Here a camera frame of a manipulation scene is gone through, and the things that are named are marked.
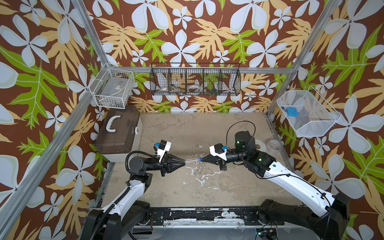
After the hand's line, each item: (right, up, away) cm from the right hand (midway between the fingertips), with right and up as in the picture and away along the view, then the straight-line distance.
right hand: (201, 159), depth 64 cm
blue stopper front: (-1, 0, -1) cm, 2 cm away
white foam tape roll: (+45, +1, +36) cm, 57 cm away
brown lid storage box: (-51, +12, +32) cm, 62 cm away
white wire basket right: (+62, +22, +18) cm, 68 cm away
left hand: (-7, -2, +1) cm, 7 cm away
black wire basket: (-2, +46, +33) cm, 57 cm away
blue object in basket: (+55, +23, +22) cm, 64 cm away
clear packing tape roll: (+53, +2, +37) cm, 65 cm away
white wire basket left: (-51, +38, +22) cm, 67 cm away
